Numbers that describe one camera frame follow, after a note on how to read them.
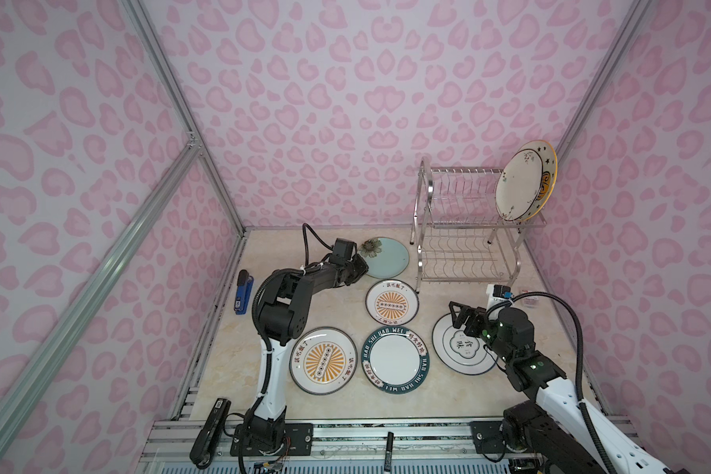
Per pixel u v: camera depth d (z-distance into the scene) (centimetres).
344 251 86
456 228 111
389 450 72
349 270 92
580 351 58
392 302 98
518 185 84
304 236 90
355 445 73
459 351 88
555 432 57
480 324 71
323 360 86
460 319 73
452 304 78
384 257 111
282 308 60
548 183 75
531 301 97
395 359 86
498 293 70
